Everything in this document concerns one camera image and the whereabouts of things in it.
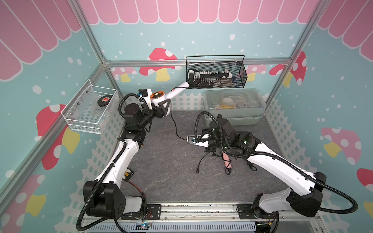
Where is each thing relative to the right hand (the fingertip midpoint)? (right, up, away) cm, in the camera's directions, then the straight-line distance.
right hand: (199, 134), depth 70 cm
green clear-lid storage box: (+33, +17, +31) cm, 48 cm away
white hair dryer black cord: (0, -23, +18) cm, 29 cm away
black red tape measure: (-51, +17, +8) cm, 55 cm away
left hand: (-17, +16, +3) cm, 23 cm away
